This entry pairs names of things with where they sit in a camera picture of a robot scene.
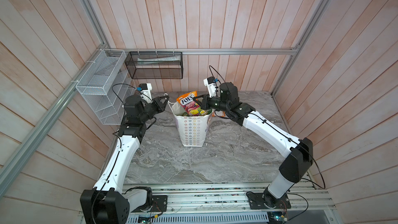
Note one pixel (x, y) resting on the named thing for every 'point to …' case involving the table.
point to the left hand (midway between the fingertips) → (170, 98)
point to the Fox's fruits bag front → (193, 108)
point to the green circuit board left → (145, 219)
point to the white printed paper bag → (194, 129)
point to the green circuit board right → (275, 217)
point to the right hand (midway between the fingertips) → (192, 98)
